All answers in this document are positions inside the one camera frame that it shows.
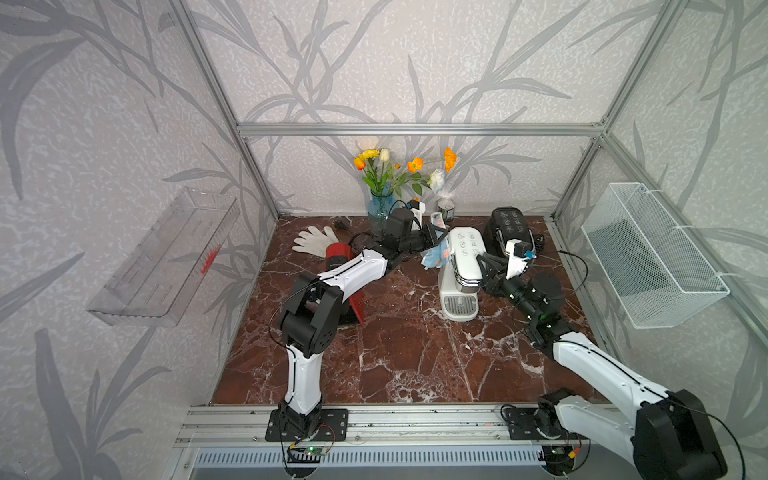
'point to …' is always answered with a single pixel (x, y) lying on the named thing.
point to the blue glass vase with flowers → (385, 181)
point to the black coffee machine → (505, 224)
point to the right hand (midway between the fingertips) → (478, 258)
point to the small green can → (447, 207)
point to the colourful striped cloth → (440, 255)
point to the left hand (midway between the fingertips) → (449, 233)
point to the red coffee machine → (337, 253)
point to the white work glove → (315, 242)
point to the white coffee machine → (459, 281)
